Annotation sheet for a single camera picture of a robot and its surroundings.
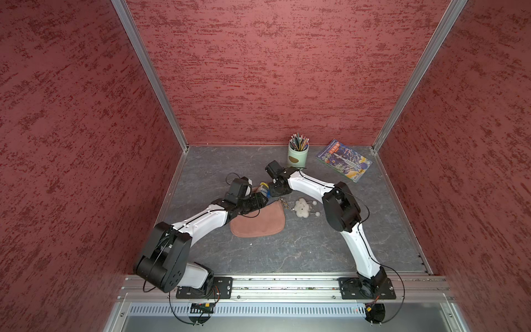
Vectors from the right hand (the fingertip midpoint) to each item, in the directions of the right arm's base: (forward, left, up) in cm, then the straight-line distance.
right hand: (277, 193), depth 101 cm
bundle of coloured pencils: (+21, -12, +15) cm, 28 cm away
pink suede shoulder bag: (-15, +5, +2) cm, 16 cm away
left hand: (-11, +7, +8) cm, 15 cm away
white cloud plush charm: (-10, -11, +3) cm, 15 cm away
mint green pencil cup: (+15, -10, +9) cm, 20 cm away
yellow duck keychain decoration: (-1, +6, +6) cm, 8 cm away
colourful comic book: (+20, -39, +1) cm, 44 cm away
